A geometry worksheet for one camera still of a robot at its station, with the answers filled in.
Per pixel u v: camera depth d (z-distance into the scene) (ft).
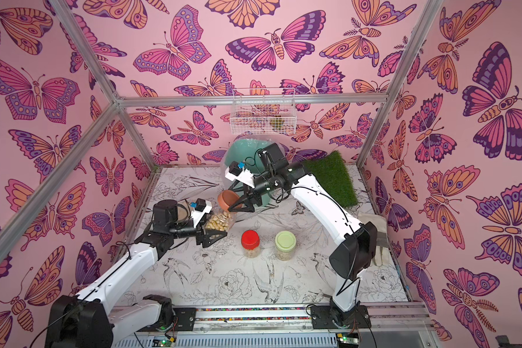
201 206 2.17
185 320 2.41
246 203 2.04
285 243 2.56
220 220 2.30
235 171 1.94
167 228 2.10
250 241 2.65
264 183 2.05
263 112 3.15
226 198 2.28
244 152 3.27
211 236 2.24
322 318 2.39
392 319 2.44
